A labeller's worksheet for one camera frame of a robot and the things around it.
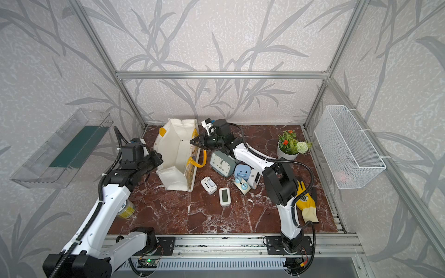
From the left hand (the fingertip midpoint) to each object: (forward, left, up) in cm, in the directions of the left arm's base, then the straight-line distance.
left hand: (162, 154), depth 78 cm
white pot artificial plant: (+10, -63, -8) cm, 64 cm away
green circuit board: (-39, +3, -23) cm, 45 cm away
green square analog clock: (+4, -28, -15) cm, 32 cm away
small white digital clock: (-7, -21, -19) cm, 29 cm away
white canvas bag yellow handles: (+11, -2, -19) cm, 22 cm away
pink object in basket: (-11, -79, 0) cm, 79 cm away
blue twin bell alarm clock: (-10, -38, -12) cm, 40 cm away
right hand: (+6, -12, +2) cm, 14 cm away
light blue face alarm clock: (+1, -38, -18) cm, 42 cm away
